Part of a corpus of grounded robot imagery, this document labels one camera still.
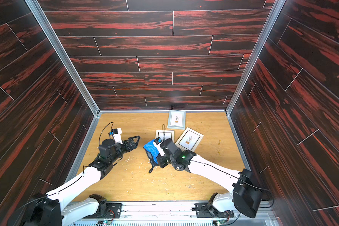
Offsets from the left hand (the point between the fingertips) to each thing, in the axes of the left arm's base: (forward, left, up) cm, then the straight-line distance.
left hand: (136, 138), depth 81 cm
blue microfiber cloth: (-5, -9, -1) cm, 10 cm away
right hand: (-7, -15, -5) cm, 17 cm away
